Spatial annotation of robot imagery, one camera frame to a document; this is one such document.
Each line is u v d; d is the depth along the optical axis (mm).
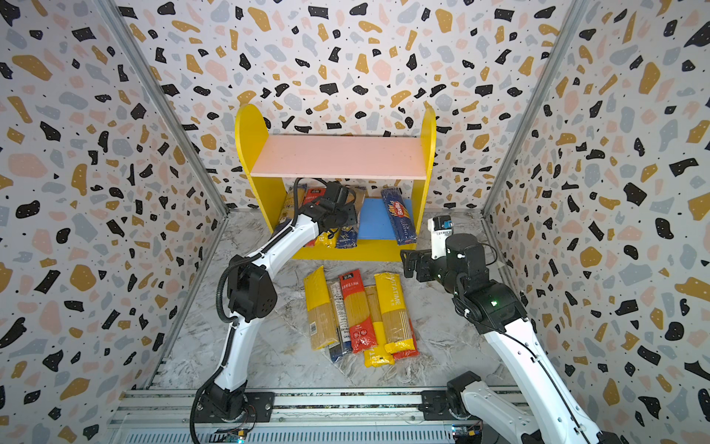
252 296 576
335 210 736
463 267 460
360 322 860
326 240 909
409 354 813
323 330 848
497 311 439
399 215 968
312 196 1065
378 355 813
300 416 731
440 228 566
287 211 978
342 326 856
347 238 897
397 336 814
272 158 806
